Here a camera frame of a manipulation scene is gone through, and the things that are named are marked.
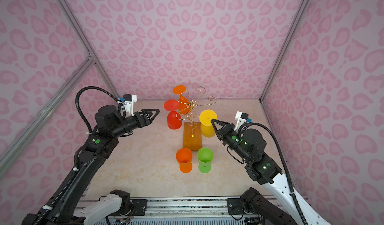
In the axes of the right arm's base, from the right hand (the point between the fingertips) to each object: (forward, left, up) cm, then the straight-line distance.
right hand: (209, 120), depth 59 cm
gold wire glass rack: (+16, +8, -8) cm, 20 cm away
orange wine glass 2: (-4, +12, -27) cm, 30 cm away
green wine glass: (-2, +1, -29) cm, 29 cm away
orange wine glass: (+16, +12, -8) cm, 22 cm away
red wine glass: (+13, +19, -19) cm, 30 cm away
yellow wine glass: (+3, +1, -10) cm, 10 cm away
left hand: (+7, +23, -2) cm, 24 cm away
